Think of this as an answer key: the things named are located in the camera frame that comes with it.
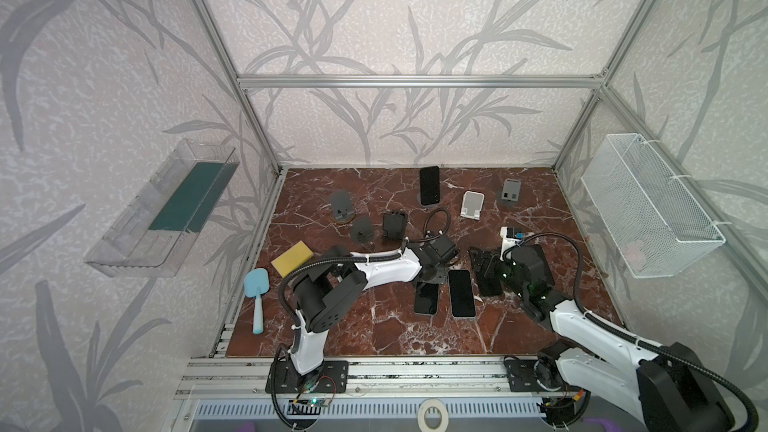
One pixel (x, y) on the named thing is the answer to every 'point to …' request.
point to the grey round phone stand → (341, 206)
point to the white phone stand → (472, 204)
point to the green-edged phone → (426, 298)
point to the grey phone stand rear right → (511, 190)
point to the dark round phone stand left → (362, 229)
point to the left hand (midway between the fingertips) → (439, 266)
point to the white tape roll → (421, 416)
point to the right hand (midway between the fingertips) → (480, 241)
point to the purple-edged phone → (548, 273)
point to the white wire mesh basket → (656, 223)
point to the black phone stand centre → (394, 225)
